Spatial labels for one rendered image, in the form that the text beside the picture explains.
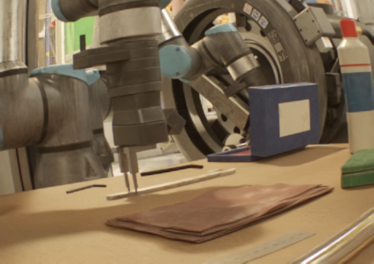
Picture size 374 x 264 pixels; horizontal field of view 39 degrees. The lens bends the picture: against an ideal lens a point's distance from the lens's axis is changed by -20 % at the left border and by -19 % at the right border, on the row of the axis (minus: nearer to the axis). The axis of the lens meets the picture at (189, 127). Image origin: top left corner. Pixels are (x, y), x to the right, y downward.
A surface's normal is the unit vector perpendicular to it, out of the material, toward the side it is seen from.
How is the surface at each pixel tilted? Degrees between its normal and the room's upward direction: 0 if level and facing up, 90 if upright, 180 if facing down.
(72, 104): 90
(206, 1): 90
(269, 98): 96
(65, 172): 70
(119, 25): 90
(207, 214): 21
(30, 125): 113
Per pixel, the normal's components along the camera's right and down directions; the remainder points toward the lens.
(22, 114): 0.71, 0.00
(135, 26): 0.21, 0.04
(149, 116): 0.59, -0.36
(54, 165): -0.17, -0.26
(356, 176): -0.46, 0.11
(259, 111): -0.76, 0.13
